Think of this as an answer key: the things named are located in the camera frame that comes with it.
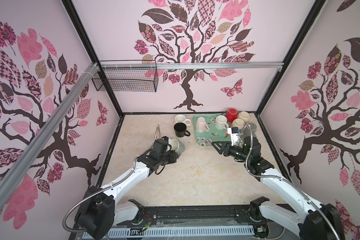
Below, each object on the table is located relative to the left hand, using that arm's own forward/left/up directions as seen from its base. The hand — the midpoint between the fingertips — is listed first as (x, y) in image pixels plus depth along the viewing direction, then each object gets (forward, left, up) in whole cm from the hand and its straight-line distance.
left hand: (178, 157), depth 83 cm
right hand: (+3, -19, +12) cm, 23 cm away
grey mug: (+4, +1, +6) cm, 7 cm away
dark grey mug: (+22, -50, 0) cm, 55 cm away
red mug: (+38, -40, -3) cm, 55 cm away
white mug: (+35, -2, -5) cm, 36 cm away
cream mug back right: (+35, -48, -1) cm, 59 cm away
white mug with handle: (+31, -30, -3) cm, 43 cm away
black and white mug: (+21, -1, -2) cm, 21 cm away
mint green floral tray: (+20, -20, -10) cm, 30 cm away
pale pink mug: (+27, -16, -4) cm, 32 cm away
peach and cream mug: (+28, -42, -2) cm, 50 cm away
